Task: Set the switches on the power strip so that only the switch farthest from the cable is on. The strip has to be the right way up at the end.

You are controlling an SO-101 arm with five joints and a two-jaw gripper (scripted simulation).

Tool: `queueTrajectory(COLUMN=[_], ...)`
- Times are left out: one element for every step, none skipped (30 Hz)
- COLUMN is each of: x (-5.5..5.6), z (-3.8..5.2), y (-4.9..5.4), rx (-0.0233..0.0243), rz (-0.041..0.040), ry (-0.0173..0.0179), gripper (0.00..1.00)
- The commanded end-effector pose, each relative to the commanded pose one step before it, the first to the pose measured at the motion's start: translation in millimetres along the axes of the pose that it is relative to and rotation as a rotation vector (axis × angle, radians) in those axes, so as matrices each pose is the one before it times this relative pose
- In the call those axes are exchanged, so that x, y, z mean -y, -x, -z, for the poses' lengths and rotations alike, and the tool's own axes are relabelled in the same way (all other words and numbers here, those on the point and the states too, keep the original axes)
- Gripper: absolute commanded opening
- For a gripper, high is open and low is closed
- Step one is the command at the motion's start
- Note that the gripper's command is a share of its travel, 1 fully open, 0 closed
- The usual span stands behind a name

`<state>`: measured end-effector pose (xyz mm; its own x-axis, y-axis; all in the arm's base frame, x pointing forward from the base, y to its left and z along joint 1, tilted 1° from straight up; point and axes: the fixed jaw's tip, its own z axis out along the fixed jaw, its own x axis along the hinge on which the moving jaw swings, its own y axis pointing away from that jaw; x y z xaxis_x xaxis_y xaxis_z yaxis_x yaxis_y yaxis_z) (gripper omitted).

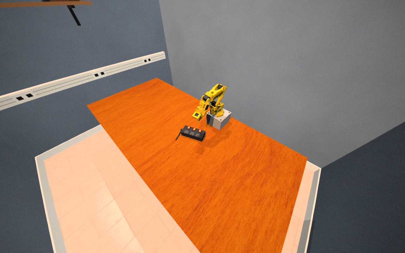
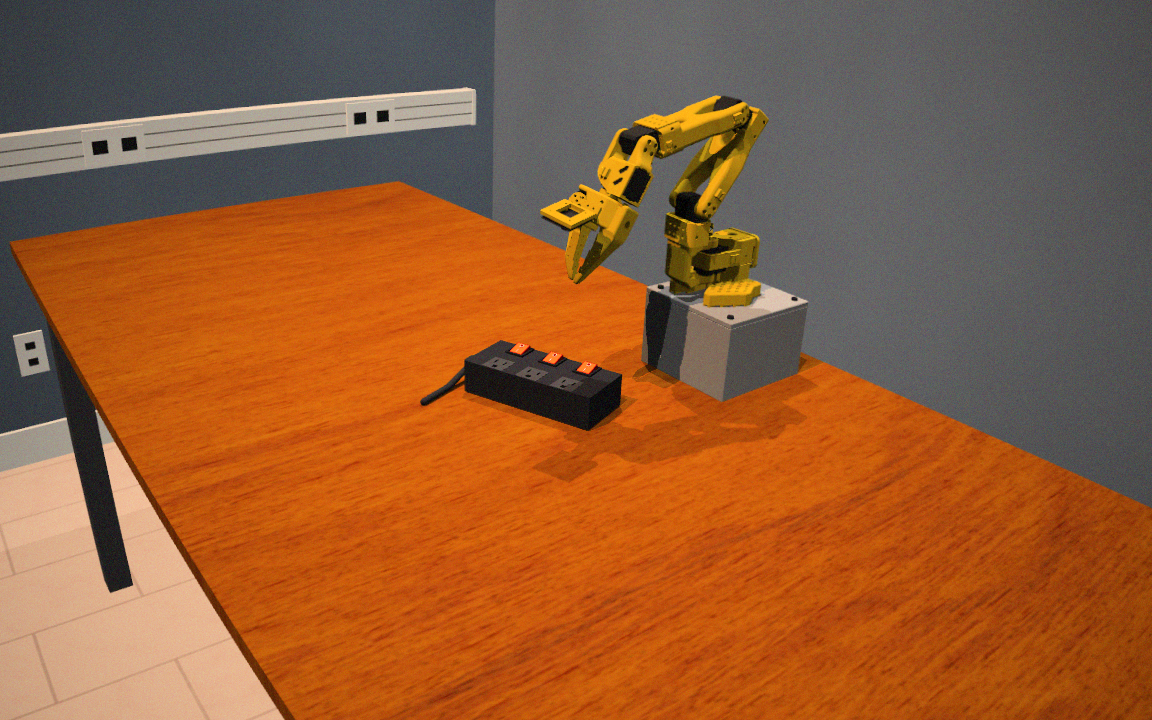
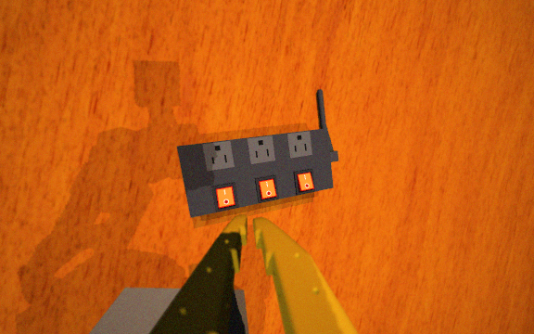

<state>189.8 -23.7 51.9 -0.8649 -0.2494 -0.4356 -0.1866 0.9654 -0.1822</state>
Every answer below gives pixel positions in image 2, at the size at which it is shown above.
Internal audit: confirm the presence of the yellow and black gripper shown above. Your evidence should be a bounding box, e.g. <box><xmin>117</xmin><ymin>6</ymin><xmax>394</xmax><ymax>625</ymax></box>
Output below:
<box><xmin>540</xmin><ymin>185</ymin><xmax>639</xmax><ymax>285</ymax></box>

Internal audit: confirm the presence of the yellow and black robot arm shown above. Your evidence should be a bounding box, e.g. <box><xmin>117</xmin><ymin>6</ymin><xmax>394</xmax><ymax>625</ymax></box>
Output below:
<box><xmin>598</xmin><ymin>96</ymin><xmax>770</xmax><ymax>308</ymax></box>

